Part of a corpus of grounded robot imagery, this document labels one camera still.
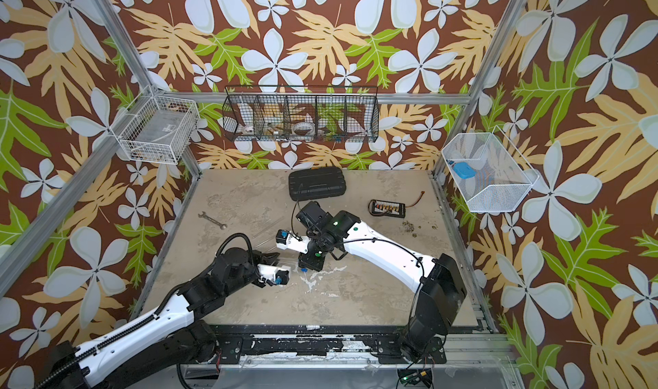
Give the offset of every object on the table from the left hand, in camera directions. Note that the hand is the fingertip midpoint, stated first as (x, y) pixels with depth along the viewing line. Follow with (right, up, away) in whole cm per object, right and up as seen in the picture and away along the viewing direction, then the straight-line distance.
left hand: (277, 248), depth 79 cm
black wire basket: (+5, +48, +18) cm, 52 cm away
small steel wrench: (-27, +4, +23) cm, 35 cm away
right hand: (+7, -3, -3) cm, 8 cm away
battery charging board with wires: (+39, +12, +26) cm, 49 cm away
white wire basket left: (-41, +39, +7) cm, 57 cm away
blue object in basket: (+63, +25, +8) cm, 69 cm away
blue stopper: (+7, -10, +11) cm, 17 cm away
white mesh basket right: (+70, +23, -1) cm, 74 cm away
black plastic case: (+11, +22, +33) cm, 41 cm away
